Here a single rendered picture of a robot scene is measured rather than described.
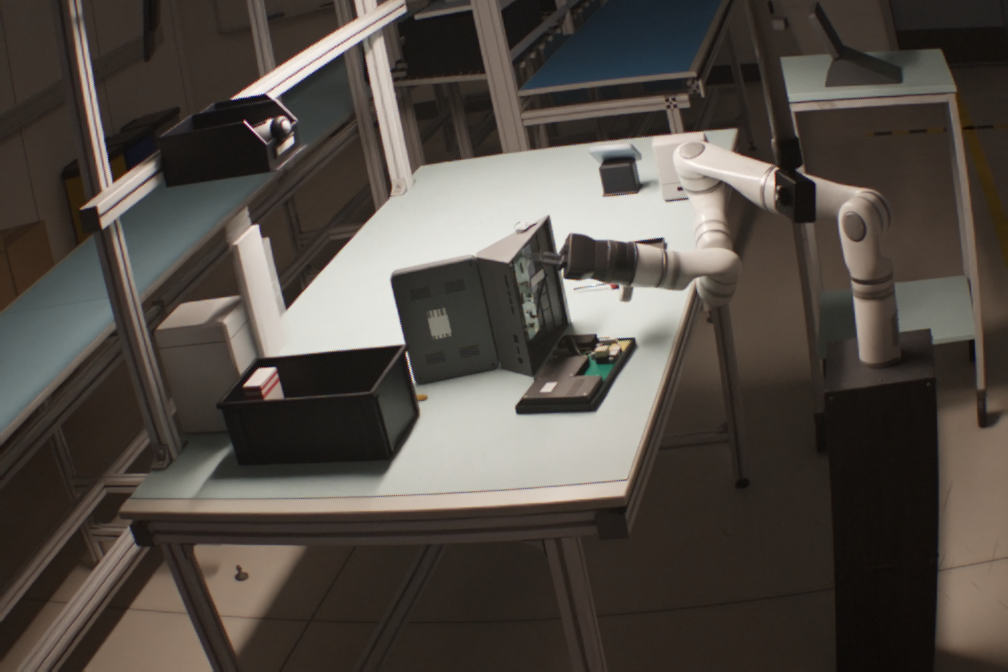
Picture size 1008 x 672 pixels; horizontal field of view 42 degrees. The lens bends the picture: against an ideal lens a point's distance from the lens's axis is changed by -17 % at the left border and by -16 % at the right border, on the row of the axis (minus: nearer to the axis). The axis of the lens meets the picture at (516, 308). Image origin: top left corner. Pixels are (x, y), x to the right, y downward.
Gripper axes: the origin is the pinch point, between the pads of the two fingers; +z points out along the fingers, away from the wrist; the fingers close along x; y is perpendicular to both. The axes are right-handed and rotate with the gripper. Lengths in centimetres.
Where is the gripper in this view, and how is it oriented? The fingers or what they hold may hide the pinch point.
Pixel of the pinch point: (526, 255)
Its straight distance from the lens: 264.1
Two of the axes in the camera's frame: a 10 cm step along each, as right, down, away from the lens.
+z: -9.8, -1.2, -1.8
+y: 2.1, -3.3, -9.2
